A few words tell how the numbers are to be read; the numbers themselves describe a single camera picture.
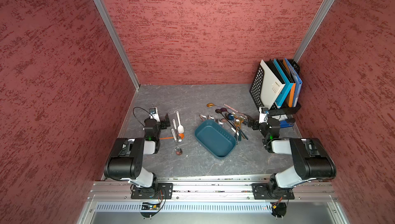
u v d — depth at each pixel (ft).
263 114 2.65
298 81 2.79
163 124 2.78
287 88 2.75
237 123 3.20
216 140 3.03
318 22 2.76
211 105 3.62
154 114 2.60
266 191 2.42
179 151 2.80
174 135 3.02
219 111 3.49
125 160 1.51
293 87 2.77
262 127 2.67
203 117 3.31
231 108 3.50
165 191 2.43
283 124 3.21
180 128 3.16
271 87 2.88
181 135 3.05
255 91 3.58
